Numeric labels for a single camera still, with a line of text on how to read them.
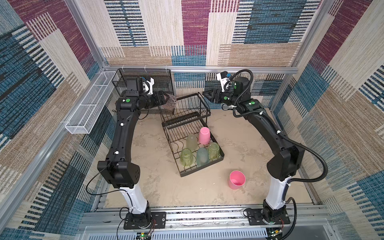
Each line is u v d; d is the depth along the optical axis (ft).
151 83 2.30
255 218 2.39
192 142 3.08
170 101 2.54
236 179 2.83
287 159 1.57
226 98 2.23
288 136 3.46
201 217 2.49
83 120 2.32
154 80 3.43
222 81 2.26
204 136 3.05
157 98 2.21
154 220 2.39
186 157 2.86
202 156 2.80
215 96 2.25
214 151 2.87
